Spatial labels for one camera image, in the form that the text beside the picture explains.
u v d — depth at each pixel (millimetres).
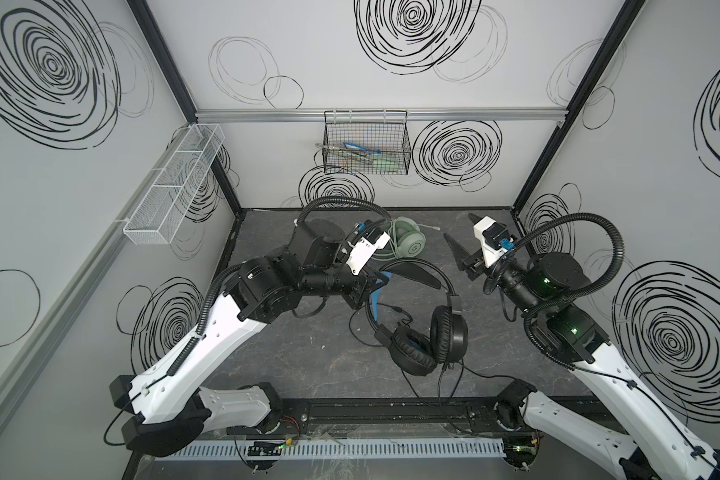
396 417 754
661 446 381
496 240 440
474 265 515
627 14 719
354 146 910
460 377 805
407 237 998
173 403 373
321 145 833
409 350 522
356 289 496
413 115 1784
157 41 755
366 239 485
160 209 742
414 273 565
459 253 537
